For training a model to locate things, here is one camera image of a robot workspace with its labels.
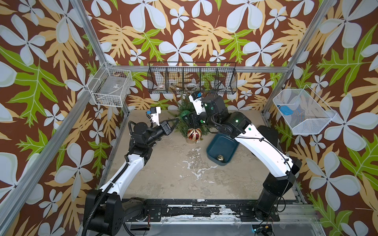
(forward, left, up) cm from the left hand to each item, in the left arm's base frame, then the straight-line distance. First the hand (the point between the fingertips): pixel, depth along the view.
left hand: (179, 118), depth 70 cm
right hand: (0, -3, +3) cm, 4 cm away
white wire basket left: (+26, +42, 0) cm, 49 cm away
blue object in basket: (+15, -63, -9) cm, 66 cm away
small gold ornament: (-5, -25, -31) cm, 40 cm away
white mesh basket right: (+12, -70, -7) cm, 72 cm away
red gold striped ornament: (-6, -8, -5) cm, 11 cm away
